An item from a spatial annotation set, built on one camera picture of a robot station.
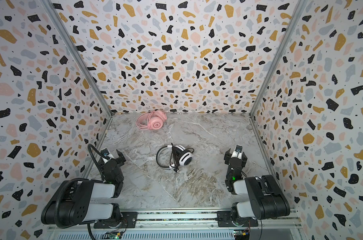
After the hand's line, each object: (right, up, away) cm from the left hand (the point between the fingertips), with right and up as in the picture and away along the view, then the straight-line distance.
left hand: (109, 151), depth 84 cm
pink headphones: (+19, +19, +23) cm, 35 cm away
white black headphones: (+28, -4, +13) cm, 31 cm away
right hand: (+73, +2, +4) cm, 73 cm away
